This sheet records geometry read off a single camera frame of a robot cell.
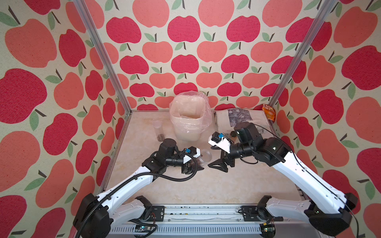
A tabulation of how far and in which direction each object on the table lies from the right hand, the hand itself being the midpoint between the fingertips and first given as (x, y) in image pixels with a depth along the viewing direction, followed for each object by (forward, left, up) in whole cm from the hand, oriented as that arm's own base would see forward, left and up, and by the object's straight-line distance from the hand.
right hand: (212, 157), depth 64 cm
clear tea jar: (+24, +33, -11) cm, 43 cm away
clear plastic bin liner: (+43, +14, -15) cm, 48 cm away
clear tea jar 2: (-2, +5, 0) cm, 6 cm away
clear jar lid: (+2, +2, -2) cm, 3 cm away
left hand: (0, +4, -7) cm, 8 cm away
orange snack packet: (+54, -46, -22) cm, 74 cm away
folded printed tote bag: (+43, -12, -22) cm, 50 cm away
